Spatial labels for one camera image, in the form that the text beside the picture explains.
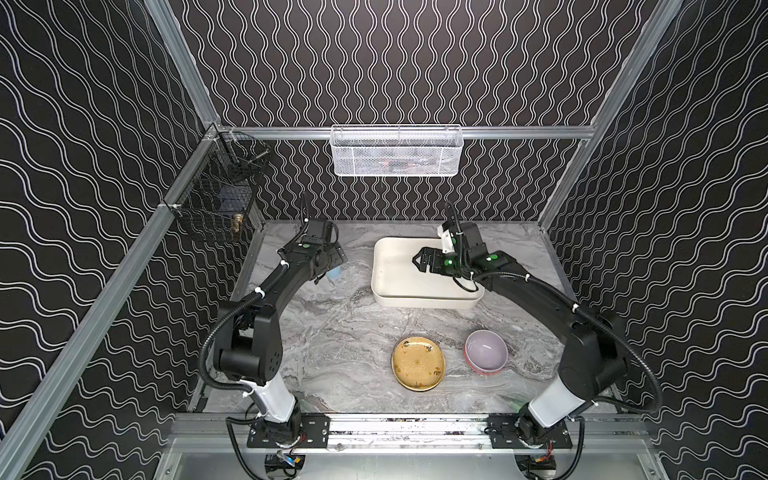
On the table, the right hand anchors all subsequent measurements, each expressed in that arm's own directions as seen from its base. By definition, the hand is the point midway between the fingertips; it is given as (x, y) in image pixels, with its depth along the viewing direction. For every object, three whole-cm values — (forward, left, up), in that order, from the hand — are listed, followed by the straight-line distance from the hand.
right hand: (426, 261), depth 87 cm
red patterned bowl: (-27, -13, -12) cm, 32 cm away
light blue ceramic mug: (+5, +30, -13) cm, 33 cm away
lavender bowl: (-20, -17, -16) cm, 30 cm away
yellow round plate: (-24, +3, -16) cm, 29 cm away
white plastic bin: (+6, +8, -20) cm, 22 cm away
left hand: (+3, +29, -3) cm, 30 cm away
